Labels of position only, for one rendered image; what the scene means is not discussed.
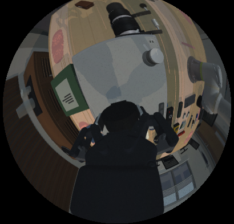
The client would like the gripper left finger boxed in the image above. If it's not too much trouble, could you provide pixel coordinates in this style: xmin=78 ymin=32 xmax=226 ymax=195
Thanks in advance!
xmin=62 ymin=113 xmax=105 ymax=159

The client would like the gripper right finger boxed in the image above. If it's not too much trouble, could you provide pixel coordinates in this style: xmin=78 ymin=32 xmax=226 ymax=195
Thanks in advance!
xmin=136 ymin=104 xmax=180 ymax=154

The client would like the light grey projector body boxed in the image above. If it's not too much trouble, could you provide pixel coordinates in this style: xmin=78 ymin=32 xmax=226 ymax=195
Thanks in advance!
xmin=71 ymin=34 xmax=168 ymax=127

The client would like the grey shift dial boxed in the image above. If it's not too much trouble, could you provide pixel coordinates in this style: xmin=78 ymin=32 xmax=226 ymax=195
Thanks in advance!
xmin=142 ymin=48 xmax=165 ymax=67

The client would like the black projector lens barrel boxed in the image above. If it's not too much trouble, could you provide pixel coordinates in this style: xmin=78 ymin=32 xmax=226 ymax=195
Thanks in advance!
xmin=106 ymin=2 xmax=146 ymax=37

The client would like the black lens cap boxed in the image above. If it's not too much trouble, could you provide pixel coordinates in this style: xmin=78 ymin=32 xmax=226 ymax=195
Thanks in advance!
xmin=106 ymin=2 xmax=127 ymax=17

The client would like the black remote with red button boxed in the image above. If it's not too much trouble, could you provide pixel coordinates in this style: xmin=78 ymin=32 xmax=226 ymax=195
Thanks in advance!
xmin=166 ymin=106 xmax=174 ymax=124

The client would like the grey remote control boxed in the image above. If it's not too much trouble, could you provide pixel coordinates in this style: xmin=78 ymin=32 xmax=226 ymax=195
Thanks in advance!
xmin=158 ymin=102 xmax=165 ymax=117

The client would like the slim black remote control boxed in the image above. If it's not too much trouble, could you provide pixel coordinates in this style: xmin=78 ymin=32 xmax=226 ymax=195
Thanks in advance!
xmin=176 ymin=101 xmax=184 ymax=119

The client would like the black grille box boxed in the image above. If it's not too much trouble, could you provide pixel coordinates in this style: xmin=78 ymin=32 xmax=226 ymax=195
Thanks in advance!
xmin=189 ymin=138 xmax=200 ymax=150

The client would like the black flat box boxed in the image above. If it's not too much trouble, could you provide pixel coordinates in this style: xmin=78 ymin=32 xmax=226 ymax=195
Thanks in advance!
xmin=184 ymin=93 xmax=196 ymax=108

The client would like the window with blinds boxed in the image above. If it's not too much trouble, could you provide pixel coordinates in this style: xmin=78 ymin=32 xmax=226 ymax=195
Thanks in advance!
xmin=159 ymin=160 xmax=197 ymax=208

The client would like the green book with white label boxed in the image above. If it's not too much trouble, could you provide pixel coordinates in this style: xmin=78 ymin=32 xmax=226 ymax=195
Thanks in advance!
xmin=50 ymin=63 xmax=90 ymax=117

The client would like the brown wooden cabinet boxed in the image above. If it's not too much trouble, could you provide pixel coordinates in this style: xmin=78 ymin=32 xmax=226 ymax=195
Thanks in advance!
xmin=23 ymin=51 xmax=82 ymax=145

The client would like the white cylinder fitting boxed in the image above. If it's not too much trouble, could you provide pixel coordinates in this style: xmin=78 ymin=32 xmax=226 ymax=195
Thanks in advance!
xmin=15 ymin=85 xmax=37 ymax=119

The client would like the small white cylinder adapter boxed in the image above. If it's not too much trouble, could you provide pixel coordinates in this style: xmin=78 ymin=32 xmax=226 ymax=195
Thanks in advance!
xmin=151 ymin=18 xmax=160 ymax=30

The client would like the brown leather wallet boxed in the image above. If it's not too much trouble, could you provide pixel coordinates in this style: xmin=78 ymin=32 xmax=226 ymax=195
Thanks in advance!
xmin=74 ymin=0 xmax=95 ymax=10

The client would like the black focus ring lever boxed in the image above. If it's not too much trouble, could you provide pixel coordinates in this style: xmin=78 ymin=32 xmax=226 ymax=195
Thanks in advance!
xmin=139 ymin=29 xmax=163 ymax=35

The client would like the black zoom ring lever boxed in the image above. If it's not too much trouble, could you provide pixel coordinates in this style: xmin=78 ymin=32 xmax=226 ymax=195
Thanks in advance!
xmin=131 ymin=10 xmax=152 ymax=18

